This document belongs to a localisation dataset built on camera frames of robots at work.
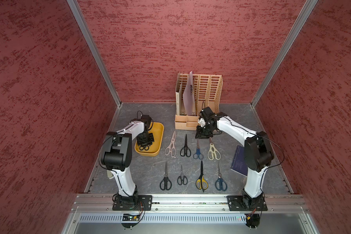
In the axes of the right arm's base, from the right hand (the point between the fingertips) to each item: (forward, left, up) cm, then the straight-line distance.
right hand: (197, 138), depth 90 cm
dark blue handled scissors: (-25, -12, -9) cm, 29 cm away
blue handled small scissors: (-8, 0, -8) cm, 11 cm away
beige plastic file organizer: (+40, -1, +4) cm, 40 cm away
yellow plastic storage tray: (+13, +28, -7) cm, 31 cm away
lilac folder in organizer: (+25, +5, +12) cm, 28 cm away
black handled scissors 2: (-4, +8, -8) cm, 12 cm away
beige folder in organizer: (+19, +11, +22) cm, 32 cm away
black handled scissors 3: (-24, +20, -8) cm, 33 cm away
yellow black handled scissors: (-25, 0, -7) cm, 26 cm away
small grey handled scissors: (-22, +11, -8) cm, 26 cm away
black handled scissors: (-2, +34, -7) cm, 35 cm away
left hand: (-2, +33, -5) cm, 33 cm away
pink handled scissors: (-4, +17, -6) cm, 19 cm away
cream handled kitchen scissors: (-6, -10, -7) cm, 14 cm away
